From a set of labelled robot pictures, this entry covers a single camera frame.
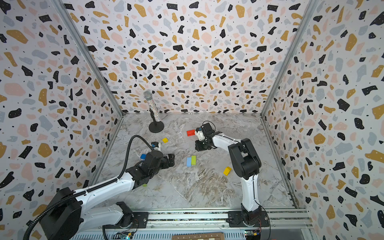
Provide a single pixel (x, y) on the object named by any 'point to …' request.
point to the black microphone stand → (156, 127)
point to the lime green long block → (193, 160)
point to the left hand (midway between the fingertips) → (168, 154)
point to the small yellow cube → (165, 140)
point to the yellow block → (227, 171)
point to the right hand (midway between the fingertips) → (193, 145)
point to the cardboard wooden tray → (210, 236)
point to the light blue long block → (189, 161)
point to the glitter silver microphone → (148, 95)
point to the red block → (191, 132)
